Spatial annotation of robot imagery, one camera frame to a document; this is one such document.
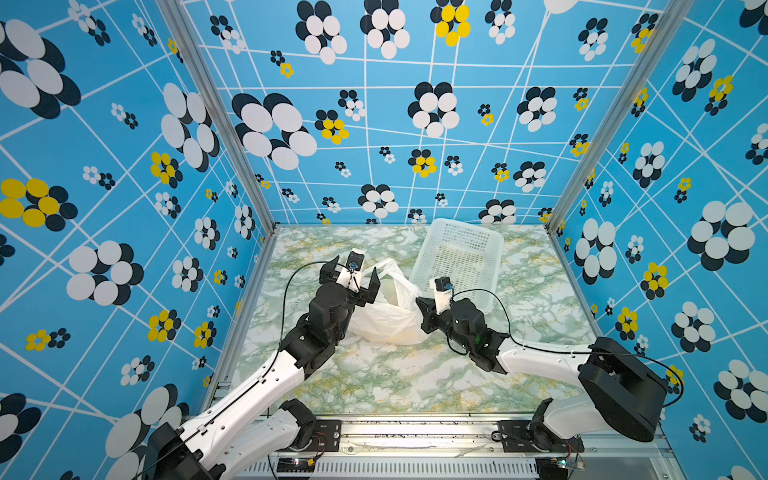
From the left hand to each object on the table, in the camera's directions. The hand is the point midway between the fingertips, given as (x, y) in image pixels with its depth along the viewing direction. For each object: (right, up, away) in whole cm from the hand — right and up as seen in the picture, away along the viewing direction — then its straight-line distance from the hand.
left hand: (357, 262), depth 72 cm
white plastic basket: (+38, +1, +37) cm, 53 cm away
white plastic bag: (+9, -15, +8) cm, 19 cm away
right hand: (+16, -11, +10) cm, 22 cm away
